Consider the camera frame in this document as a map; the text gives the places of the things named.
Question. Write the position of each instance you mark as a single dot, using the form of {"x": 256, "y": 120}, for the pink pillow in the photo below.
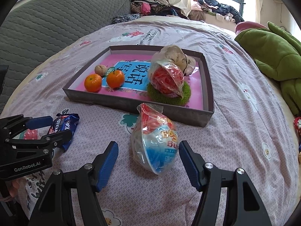
{"x": 241, "y": 26}

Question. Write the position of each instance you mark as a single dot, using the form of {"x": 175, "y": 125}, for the green fleece blanket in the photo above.
{"x": 277, "y": 55}

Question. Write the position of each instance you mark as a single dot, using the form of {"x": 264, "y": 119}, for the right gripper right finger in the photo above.
{"x": 243, "y": 205}

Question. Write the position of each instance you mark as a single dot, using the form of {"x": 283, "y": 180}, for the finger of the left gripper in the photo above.
{"x": 30, "y": 147}
{"x": 14, "y": 125}

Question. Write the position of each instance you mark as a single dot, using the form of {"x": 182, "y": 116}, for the beige fabric scrunchie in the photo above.
{"x": 175, "y": 54}

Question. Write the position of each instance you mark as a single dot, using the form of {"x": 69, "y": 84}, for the grey quilted headboard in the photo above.
{"x": 39, "y": 29}

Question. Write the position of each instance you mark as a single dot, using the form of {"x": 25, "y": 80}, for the brown walnut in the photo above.
{"x": 100, "y": 70}

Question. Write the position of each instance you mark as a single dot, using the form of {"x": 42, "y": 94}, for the pile of clothes by headboard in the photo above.
{"x": 156, "y": 8}

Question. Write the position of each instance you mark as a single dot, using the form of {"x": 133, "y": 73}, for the orange mandarin without stem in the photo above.
{"x": 93, "y": 83}

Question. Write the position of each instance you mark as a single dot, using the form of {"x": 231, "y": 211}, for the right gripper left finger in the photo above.
{"x": 54, "y": 205}

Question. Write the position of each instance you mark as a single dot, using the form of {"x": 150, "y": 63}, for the red white jelly cup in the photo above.
{"x": 166, "y": 78}

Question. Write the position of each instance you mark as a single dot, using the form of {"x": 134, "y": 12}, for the orange mandarin with stem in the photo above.
{"x": 115, "y": 79}

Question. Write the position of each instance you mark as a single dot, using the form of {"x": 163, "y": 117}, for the dark patterned folded cloth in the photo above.
{"x": 125, "y": 18}

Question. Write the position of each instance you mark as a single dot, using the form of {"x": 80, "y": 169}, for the blue red jelly cup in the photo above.
{"x": 154, "y": 140}

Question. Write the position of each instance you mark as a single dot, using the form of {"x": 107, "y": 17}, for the pink strawberry bedsheet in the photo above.
{"x": 251, "y": 126}

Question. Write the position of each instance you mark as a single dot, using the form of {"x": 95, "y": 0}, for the clothes pile on windowsill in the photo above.
{"x": 214, "y": 7}

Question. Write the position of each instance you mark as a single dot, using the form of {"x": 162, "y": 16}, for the blue oreo cookie packet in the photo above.
{"x": 65, "y": 122}

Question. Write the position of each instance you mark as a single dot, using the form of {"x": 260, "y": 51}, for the red patterned snack wrapper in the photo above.
{"x": 297, "y": 126}

